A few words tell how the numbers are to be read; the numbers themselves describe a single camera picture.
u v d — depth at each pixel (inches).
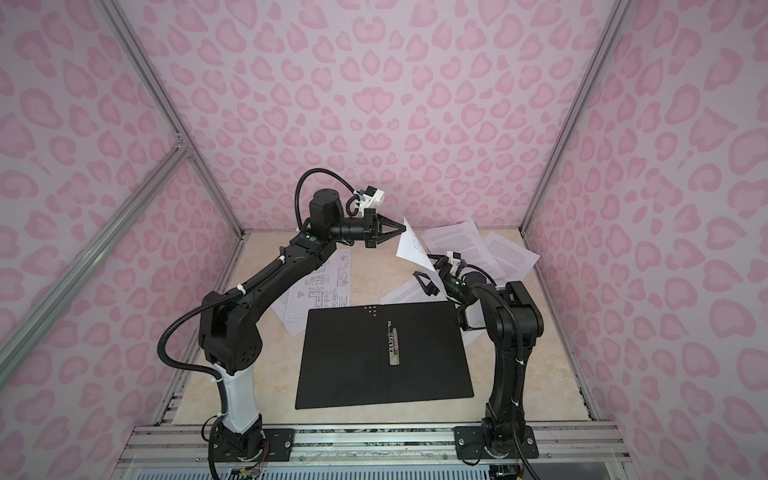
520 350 21.9
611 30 28.1
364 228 27.8
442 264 33.4
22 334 20.2
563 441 29.5
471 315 30.7
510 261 43.4
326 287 40.8
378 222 27.7
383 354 34.7
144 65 30.1
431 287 34.8
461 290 32.9
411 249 28.3
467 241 45.4
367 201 29.1
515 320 21.3
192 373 34.0
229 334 19.5
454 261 35.7
